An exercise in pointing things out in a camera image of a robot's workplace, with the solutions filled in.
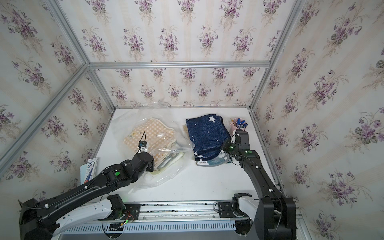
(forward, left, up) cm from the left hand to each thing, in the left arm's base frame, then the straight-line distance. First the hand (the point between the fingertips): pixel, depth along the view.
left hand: (154, 159), depth 78 cm
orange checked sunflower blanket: (+16, 0, -8) cm, 18 cm away
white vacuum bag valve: (+19, 0, -4) cm, 19 cm away
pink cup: (+23, -47, -2) cm, 53 cm away
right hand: (+10, -39, 0) cm, 41 cm away
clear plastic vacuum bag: (+39, +30, -12) cm, 51 cm away
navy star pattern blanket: (+18, -30, -3) cm, 35 cm away
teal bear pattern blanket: (+4, -38, -8) cm, 40 cm away
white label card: (-2, +37, -10) cm, 38 cm away
